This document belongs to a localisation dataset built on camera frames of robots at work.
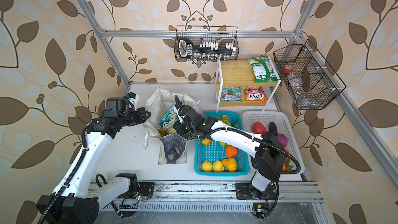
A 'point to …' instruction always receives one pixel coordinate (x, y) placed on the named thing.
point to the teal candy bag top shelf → (166, 123)
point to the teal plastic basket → (217, 158)
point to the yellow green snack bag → (172, 114)
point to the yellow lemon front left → (207, 166)
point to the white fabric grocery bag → (173, 148)
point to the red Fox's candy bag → (255, 94)
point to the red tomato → (258, 128)
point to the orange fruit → (231, 151)
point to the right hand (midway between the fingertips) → (176, 126)
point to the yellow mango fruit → (206, 141)
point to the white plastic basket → (279, 117)
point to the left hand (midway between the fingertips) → (151, 112)
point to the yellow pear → (230, 164)
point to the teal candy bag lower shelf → (231, 94)
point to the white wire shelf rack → (236, 85)
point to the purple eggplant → (272, 128)
